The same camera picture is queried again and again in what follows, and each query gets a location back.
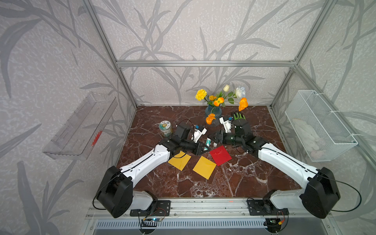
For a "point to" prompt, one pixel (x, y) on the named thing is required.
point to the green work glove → (239, 117)
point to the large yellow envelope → (204, 167)
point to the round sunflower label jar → (165, 127)
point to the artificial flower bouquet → (238, 96)
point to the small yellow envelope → (180, 160)
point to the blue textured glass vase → (210, 109)
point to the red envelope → (220, 155)
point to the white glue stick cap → (215, 144)
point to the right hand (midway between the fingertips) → (209, 136)
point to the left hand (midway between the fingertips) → (208, 150)
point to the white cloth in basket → (309, 137)
